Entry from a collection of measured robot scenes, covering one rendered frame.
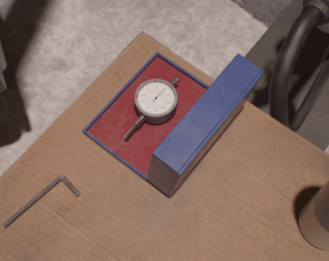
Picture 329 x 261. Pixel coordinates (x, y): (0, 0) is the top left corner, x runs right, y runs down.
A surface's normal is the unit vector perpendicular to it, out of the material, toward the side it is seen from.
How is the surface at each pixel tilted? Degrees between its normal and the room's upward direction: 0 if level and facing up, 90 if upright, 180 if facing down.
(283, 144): 0
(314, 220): 90
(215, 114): 7
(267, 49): 0
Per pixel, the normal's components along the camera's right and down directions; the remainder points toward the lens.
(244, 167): 0.00, -0.41
